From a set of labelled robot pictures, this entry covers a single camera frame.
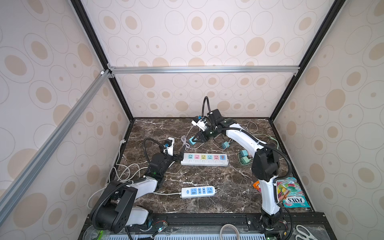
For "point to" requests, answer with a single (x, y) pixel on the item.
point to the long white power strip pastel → (202, 159)
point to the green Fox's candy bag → (290, 192)
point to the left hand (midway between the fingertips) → (181, 141)
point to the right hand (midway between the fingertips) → (194, 138)
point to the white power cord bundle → (119, 173)
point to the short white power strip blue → (196, 192)
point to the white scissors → (310, 237)
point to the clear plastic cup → (92, 233)
